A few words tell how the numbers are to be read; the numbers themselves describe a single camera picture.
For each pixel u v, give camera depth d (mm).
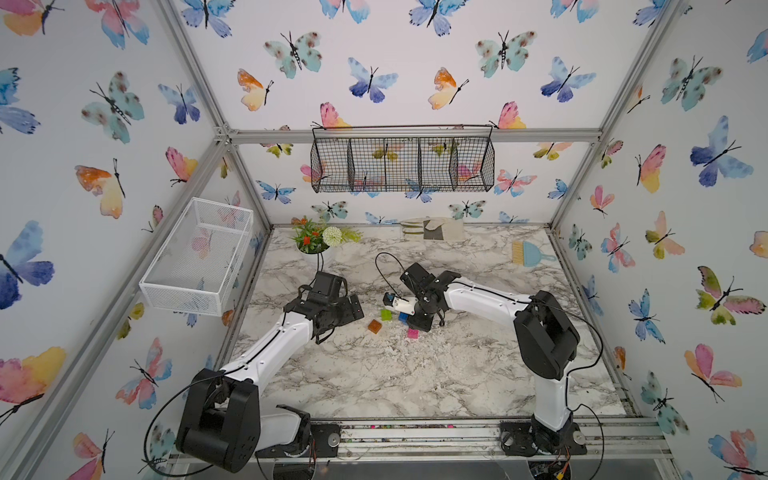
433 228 1193
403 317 828
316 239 964
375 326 926
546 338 498
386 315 953
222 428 403
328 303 657
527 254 1109
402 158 982
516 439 734
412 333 908
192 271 862
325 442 728
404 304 807
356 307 790
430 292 674
